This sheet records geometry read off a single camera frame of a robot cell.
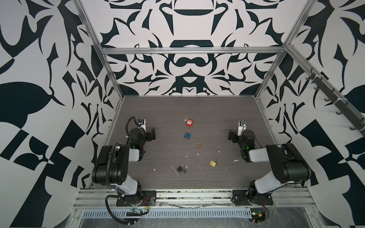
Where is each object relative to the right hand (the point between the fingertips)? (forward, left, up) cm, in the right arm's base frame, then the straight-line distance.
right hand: (239, 128), depth 94 cm
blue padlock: (-2, +34, -4) cm, 34 cm away
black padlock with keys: (-23, +37, -5) cm, 44 cm away
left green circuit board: (-45, +60, -2) cm, 75 cm away
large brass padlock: (-20, +19, -6) cm, 28 cm away
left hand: (+1, +60, +3) cm, 61 cm away
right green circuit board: (-46, 0, -7) cm, 46 cm away
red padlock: (+8, +32, -3) cm, 33 cm away
